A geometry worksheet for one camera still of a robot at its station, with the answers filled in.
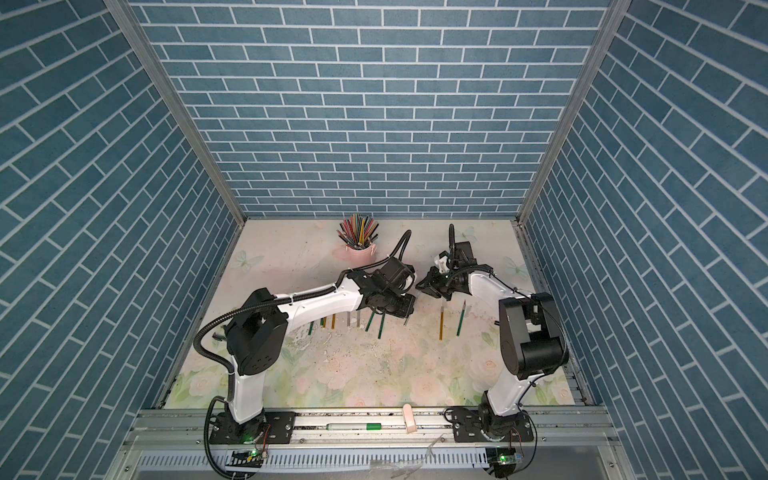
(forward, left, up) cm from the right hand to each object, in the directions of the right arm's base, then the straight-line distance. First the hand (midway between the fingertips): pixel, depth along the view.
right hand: (421, 286), depth 92 cm
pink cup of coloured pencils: (+16, +22, +5) cm, 28 cm away
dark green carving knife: (-10, +12, -8) cm, 17 cm away
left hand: (-10, 0, 0) cm, 10 cm away
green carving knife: (-6, -13, -8) cm, 17 cm away
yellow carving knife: (-6, -7, -8) cm, 12 cm away
